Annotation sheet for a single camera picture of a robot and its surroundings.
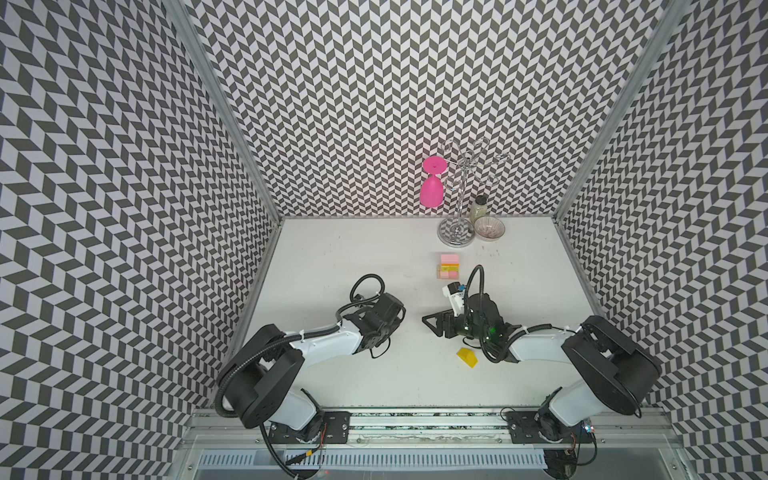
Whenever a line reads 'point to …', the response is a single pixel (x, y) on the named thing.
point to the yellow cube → (446, 268)
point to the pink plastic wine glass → (431, 188)
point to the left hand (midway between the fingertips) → (395, 321)
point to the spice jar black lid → (481, 200)
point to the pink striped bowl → (488, 228)
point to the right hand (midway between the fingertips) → (428, 326)
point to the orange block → (450, 265)
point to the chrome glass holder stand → (459, 232)
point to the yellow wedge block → (468, 356)
